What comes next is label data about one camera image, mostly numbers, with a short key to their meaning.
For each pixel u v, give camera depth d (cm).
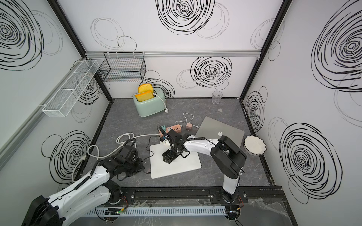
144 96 94
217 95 117
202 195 75
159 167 83
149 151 89
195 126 102
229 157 49
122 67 96
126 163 64
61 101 72
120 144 92
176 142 69
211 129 104
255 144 93
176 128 99
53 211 41
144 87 98
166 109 108
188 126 100
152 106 101
